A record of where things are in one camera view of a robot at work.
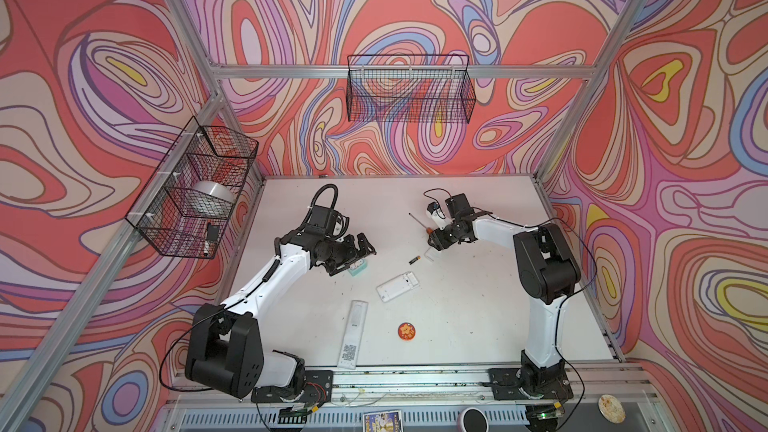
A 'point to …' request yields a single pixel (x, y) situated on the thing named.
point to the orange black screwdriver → (428, 229)
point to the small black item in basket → (212, 232)
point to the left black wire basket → (189, 200)
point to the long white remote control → (349, 351)
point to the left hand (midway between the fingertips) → (365, 257)
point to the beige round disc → (611, 409)
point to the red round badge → (406, 331)
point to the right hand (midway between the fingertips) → (440, 242)
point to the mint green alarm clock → (357, 267)
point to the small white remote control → (396, 286)
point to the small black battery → (415, 259)
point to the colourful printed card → (384, 421)
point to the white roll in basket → (216, 190)
